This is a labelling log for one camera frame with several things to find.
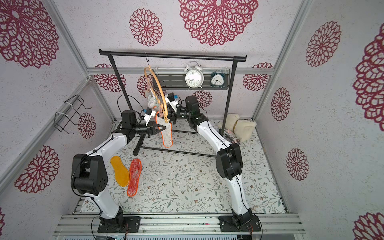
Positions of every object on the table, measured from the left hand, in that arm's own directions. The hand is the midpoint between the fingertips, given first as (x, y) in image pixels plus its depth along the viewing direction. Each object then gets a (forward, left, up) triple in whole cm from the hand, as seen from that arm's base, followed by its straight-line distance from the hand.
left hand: (164, 127), depth 83 cm
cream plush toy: (+12, -50, -16) cm, 54 cm away
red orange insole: (-16, +20, -24) cm, 35 cm away
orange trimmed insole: (-2, -1, -2) cm, 4 cm away
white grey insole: (+16, +8, +8) cm, 19 cm away
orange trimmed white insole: (+10, +6, +10) cm, 15 cm away
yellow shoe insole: (-17, +28, -23) cm, 40 cm away
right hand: (+3, +2, +10) cm, 11 cm away
